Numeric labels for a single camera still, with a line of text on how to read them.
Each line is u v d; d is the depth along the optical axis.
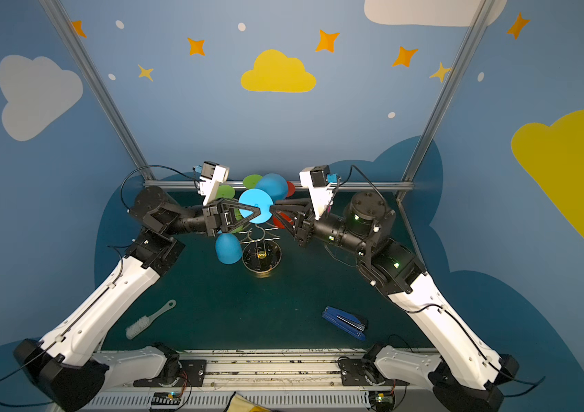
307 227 0.44
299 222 0.46
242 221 0.53
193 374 0.74
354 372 0.75
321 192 0.44
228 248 0.80
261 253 0.98
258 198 0.51
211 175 0.49
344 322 0.82
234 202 0.52
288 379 0.74
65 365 0.38
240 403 0.69
